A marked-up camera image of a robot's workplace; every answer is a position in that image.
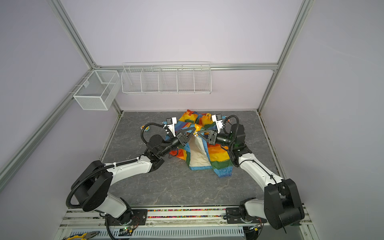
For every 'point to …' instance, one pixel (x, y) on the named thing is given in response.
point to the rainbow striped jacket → (198, 153)
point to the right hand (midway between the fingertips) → (197, 134)
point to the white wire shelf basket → (166, 78)
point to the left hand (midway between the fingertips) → (197, 131)
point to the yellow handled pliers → (82, 236)
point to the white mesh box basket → (97, 90)
